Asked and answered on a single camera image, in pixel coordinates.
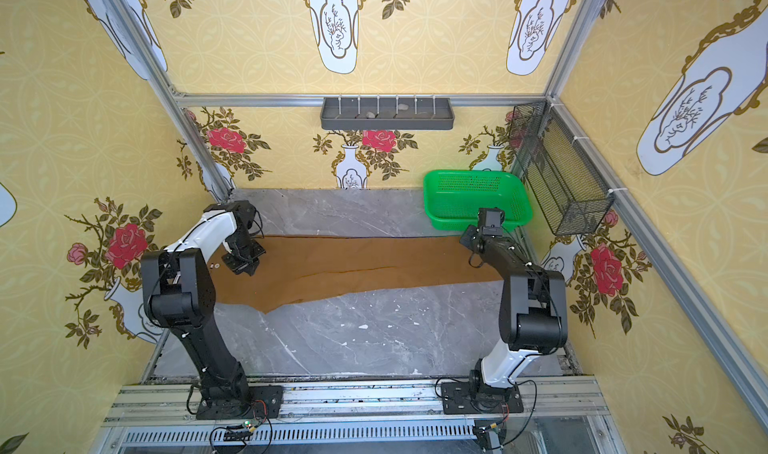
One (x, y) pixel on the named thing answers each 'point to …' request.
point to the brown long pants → (299, 268)
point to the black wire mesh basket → (562, 180)
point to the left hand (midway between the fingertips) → (259, 267)
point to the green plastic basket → (455, 196)
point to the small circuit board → (244, 434)
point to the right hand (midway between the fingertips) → (469, 234)
